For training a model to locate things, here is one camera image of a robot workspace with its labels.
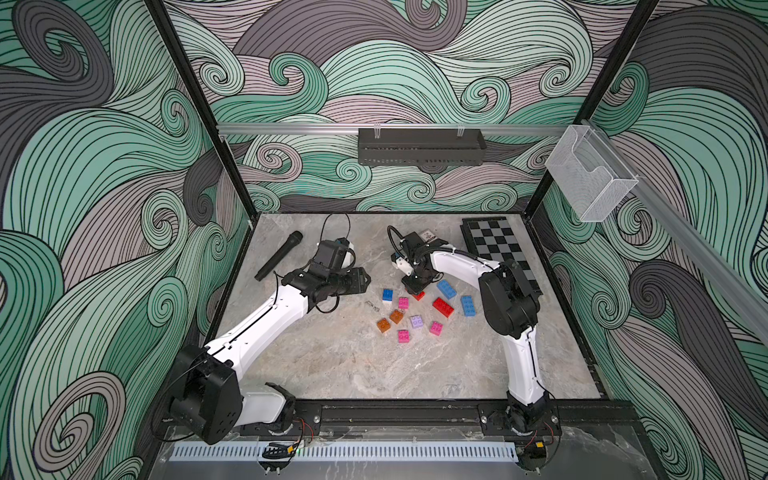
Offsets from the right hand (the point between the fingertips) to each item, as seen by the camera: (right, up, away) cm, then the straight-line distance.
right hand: (418, 286), depth 99 cm
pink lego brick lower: (-6, -13, -13) cm, 19 cm away
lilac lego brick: (-2, -9, -9) cm, 13 cm away
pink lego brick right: (+4, -12, -9) cm, 15 cm away
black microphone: (-44, +16, +9) cm, 48 cm away
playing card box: (+6, +17, +13) cm, 22 cm away
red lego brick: (0, -3, -3) cm, 4 cm away
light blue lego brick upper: (+9, 0, -3) cm, 9 cm away
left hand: (-17, +6, -18) cm, 25 cm away
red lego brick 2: (+8, -7, -6) cm, 12 cm away
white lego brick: (-11, -5, -4) cm, 13 cm away
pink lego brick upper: (-5, -4, -5) cm, 9 cm away
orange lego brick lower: (-12, -10, -11) cm, 19 cm away
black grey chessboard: (+29, +16, +9) cm, 34 cm away
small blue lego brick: (-11, -2, -6) cm, 12 cm away
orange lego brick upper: (-8, -8, -7) cm, 13 cm away
